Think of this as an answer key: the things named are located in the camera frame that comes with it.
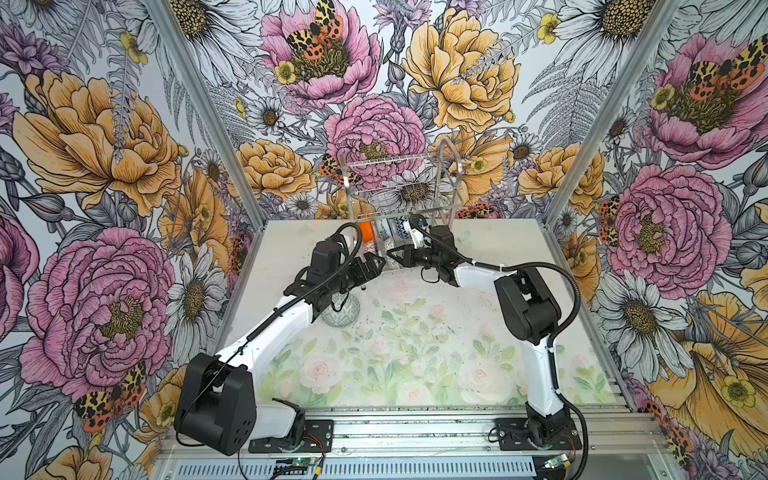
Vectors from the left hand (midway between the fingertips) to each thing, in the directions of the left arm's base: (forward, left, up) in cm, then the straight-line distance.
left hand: (374, 274), depth 83 cm
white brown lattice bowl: (+14, -3, -5) cm, 16 cm away
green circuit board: (-40, +16, -18) cm, 47 cm away
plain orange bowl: (+22, +3, -6) cm, 23 cm away
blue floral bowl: (+23, -3, -6) cm, 23 cm away
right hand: (+11, -5, -7) cm, 14 cm away
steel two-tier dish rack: (+42, -4, -7) cm, 43 cm away
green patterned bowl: (-2, +10, -17) cm, 20 cm away
